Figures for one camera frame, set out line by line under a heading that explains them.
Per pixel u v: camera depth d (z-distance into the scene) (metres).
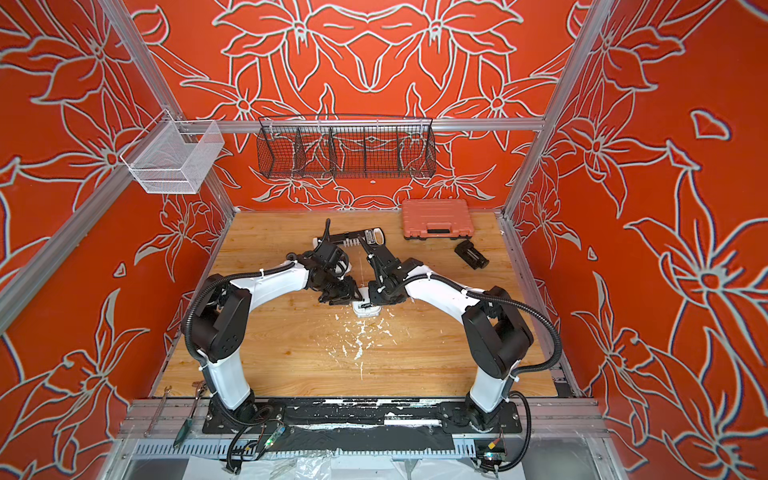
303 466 0.67
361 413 0.74
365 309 0.89
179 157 0.94
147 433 0.71
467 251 1.04
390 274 0.67
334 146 0.99
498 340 0.46
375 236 1.10
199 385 0.77
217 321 0.49
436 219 1.11
